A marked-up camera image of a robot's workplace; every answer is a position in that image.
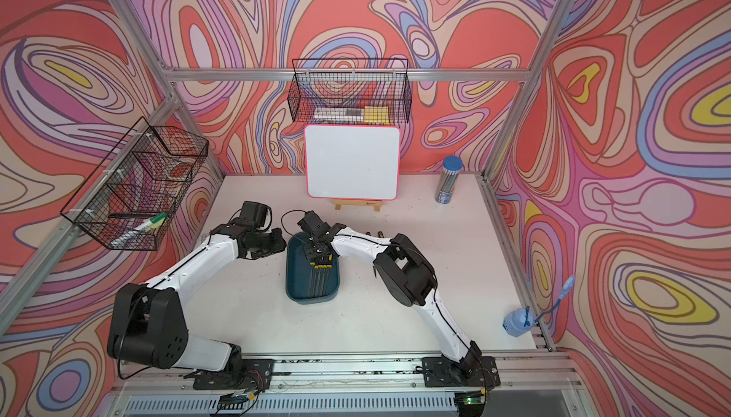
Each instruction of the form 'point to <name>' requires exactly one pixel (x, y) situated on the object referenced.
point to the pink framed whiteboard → (353, 162)
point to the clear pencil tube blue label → (447, 180)
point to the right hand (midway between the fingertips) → (315, 253)
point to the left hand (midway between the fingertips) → (286, 244)
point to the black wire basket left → (122, 204)
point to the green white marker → (148, 227)
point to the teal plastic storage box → (308, 282)
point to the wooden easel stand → (377, 204)
